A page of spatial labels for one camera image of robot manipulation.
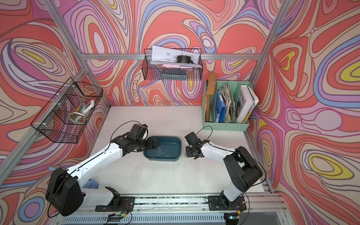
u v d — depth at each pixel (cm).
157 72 101
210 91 83
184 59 82
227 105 93
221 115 96
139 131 64
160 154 91
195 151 66
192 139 73
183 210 73
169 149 93
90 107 74
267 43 82
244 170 45
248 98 89
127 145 58
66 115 69
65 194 40
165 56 86
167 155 91
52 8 69
